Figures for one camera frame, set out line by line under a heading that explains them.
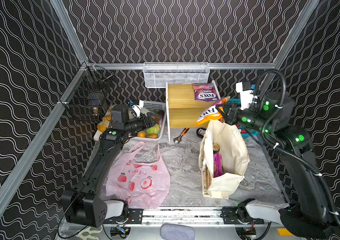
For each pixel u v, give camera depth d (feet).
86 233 2.26
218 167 2.47
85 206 1.27
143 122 2.09
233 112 1.54
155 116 3.71
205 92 2.64
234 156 2.55
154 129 3.29
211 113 1.85
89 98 2.97
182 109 3.02
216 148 2.88
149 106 4.11
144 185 2.68
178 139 3.38
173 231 2.23
